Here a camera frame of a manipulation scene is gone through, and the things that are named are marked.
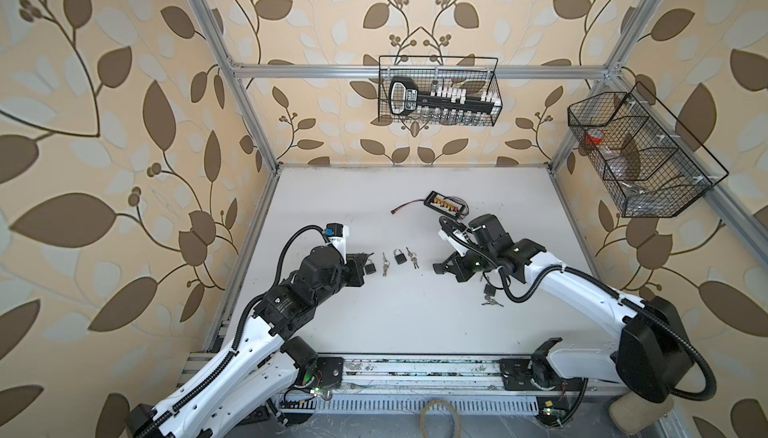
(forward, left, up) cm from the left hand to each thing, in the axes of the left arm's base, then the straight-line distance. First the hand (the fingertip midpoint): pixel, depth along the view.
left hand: (371, 256), depth 73 cm
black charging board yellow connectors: (+31, -25, -19) cm, 44 cm away
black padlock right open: (+7, +2, -21) cm, 23 cm away
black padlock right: (0, -34, -21) cm, 40 cm away
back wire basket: (+54, -30, +14) cm, 63 cm away
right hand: (+2, -19, -9) cm, 22 cm away
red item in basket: (+36, -63, +9) cm, 74 cm away
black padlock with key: (+11, -7, -21) cm, 25 cm away
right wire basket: (+20, -68, +14) cm, 73 cm away
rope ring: (-30, -20, -19) cm, 41 cm away
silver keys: (+11, -11, -22) cm, 27 cm away
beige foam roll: (-28, -61, -17) cm, 69 cm away
